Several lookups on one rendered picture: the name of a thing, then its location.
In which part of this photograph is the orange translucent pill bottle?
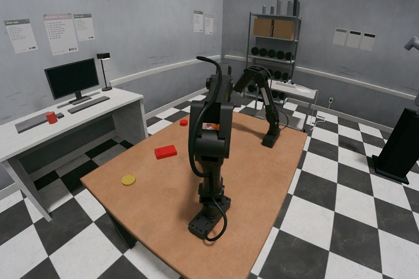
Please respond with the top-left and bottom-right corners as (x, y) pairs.
(210, 123), (219, 130)

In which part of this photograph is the yellow flat disc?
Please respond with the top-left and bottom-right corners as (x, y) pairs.
(121, 174), (136, 186)

